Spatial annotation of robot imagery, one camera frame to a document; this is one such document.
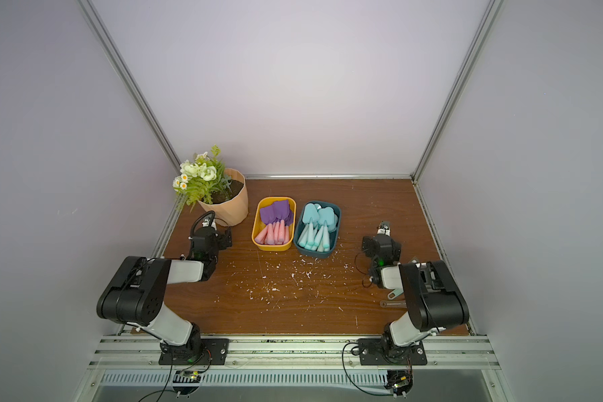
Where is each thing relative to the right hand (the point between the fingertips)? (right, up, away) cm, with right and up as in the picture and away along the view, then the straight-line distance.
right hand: (388, 232), depth 93 cm
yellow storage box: (-44, +3, +6) cm, 45 cm away
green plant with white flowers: (-65, +19, -12) cm, 69 cm away
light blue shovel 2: (-28, +1, +3) cm, 29 cm away
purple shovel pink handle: (-47, -1, +2) cm, 47 cm away
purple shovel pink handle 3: (-42, +7, +11) cm, 44 cm away
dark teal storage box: (-33, -1, +5) cm, 33 cm away
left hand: (-67, +2, +3) cm, 67 cm away
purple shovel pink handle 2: (-48, +6, +9) cm, 49 cm away
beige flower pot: (-59, +8, +1) cm, 60 cm away
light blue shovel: (-29, +6, +8) cm, 31 cm away
